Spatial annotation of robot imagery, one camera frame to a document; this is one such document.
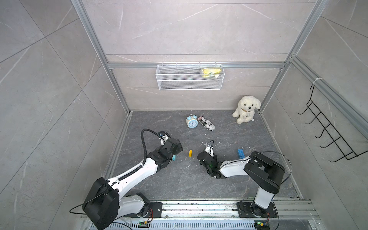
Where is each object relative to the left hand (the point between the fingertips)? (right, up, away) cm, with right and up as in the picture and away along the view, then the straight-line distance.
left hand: (174, 142), depth 84 cm
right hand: (+20, -8, +9) cm, 23 cm away
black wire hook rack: (+75, -1, -26) cm, 79 cm away
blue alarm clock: (+11, +13, +20) cm, 26 cm away
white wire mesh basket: (+7, +45, +16) cm, 48 cm away
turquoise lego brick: (-1, -11, +6) cm, 13 cm away
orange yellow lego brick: (+10, -8, +8) cm, 15 cm away
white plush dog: (+51, +21, +20) cm, 58 cm away
